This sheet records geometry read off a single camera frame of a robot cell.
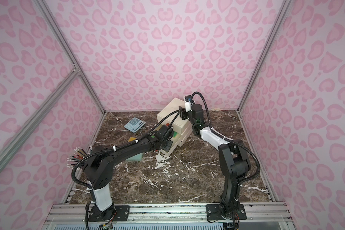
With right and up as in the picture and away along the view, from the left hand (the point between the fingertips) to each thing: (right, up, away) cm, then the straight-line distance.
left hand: (168, 142), depth 91 cm
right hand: (+11, +24, +1) cm, 26 cm away
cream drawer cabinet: (+10, +4, +4) cm, 11 cm away
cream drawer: (+4, +3, -7) cm, 8 cm away
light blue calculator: (-27, +11, +18) cm, 34 cm away
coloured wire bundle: (-49, -5, -11) cm, 51 cm away
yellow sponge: (-27, +1, +11) cm, 29 cm away
